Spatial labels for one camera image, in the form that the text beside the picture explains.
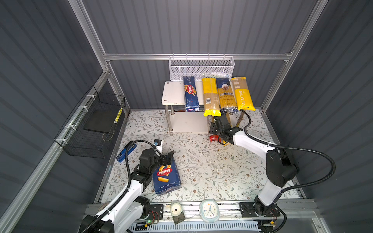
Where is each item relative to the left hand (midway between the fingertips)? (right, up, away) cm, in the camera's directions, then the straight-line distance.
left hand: (165, 150), depth 84 cm
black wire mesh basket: (-36, +11, -12) cm, 40 cm away
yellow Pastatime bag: (+46, +20, +26) cm, 56 cm away
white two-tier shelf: (+5, +18, +23) cm, 30 cm away
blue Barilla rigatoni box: (+1, -15, -5) cm, 16 cm away
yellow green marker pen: (-26, +20, -3) cm, 33 cm away
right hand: (+30, +13, +9) cm, 34 cm away
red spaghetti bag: (+28, +6, +8) cm, 30 cm away
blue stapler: (-29, -5, +8) cm, 31 cm away
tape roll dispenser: (+8, -27, -16) cm, 32 cm away
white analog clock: (+24, -29, -11) cm, 39 cm away
